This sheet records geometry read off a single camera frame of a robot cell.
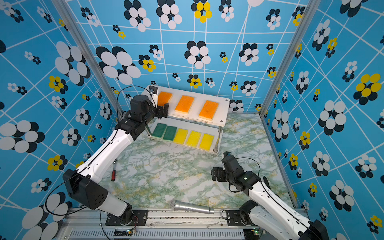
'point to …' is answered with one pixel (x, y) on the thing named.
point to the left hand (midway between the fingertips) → (160, 100)
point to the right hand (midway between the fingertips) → (219, 172)
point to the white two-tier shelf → (195, 121)
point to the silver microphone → (178, 205)
